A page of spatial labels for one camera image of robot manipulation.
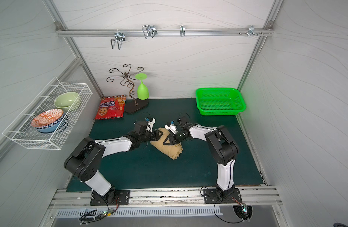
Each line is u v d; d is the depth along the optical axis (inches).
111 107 43.4
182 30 30.8
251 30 30.1
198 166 35.3
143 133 29.8
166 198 29.4
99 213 27.5
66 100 28.8
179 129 33.9
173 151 32.5
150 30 29.6
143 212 27.6
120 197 28.9
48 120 25.0
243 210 28.2
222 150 20.0
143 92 37.1
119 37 30.8
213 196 28.9
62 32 30.2
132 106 44.7
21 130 22.2
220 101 46.8
